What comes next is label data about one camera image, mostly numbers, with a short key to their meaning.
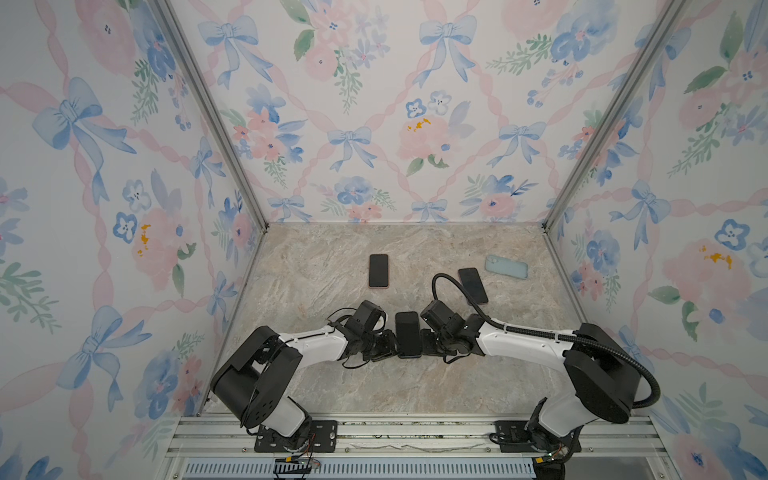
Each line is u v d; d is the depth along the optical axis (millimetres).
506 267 1088
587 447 732
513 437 732
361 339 704
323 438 744
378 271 1046
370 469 703
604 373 439
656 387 415
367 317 716
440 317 679
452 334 662
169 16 691
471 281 1036
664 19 701
